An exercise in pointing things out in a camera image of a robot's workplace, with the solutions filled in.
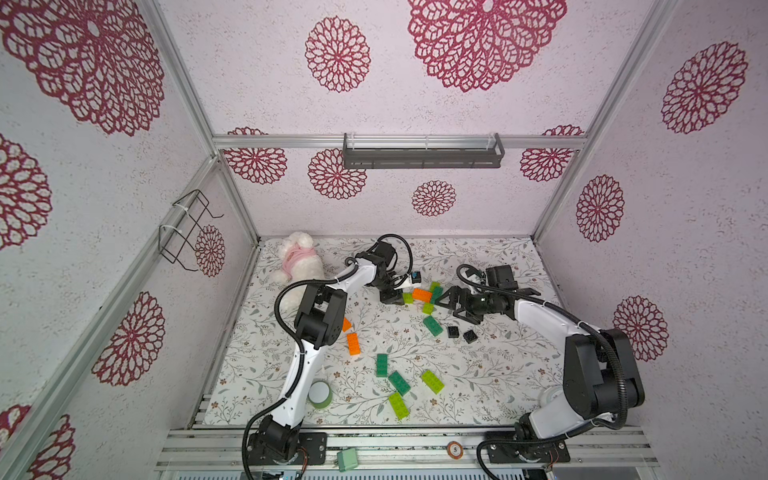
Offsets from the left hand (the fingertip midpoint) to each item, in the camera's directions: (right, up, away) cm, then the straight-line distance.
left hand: (398, 295), depth 104 cm
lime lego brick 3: (+9, -4, -6) cm, 12 cm away
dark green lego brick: (+10, -9, -9) cm, 16 cm away
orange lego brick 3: (-15, -13, -12) cm, 23 cm away
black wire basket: (-57, +16, -31) cm, 67 cm away
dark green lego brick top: (+13, +1, -4) cm, 13 cm away
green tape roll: (-22, -23, -26) cm, 41 cm away
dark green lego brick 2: (-6, -19, -16) cm, 26 cm away
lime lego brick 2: (+13, +4, +2) cm, 13 cm away
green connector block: (-14, -36, -33) cm, 51 cm away
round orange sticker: (+12, -35, -30) cm, 48 cm away
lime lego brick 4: (+8, -22, -21) cm, 31 cm away
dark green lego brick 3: (-1, -23, -21) cm, 31 cm away
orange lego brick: (+7, 0, -4) cm, 8 cm away
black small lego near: (+22, -12, -12) cm, 27 cm away
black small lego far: (+16, -10, -11) cm, 23 cm away
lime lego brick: (+3, -1, -3) cm, 5 cm away
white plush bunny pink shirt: (-33, +10, -3) cm, 35 cm away
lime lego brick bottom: (-1, -27, -25) cm, 37 cm away
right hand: (+13, -1, -16) cm, 20 cm away
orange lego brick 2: (-17, -9, -8) cm, 21 cm away
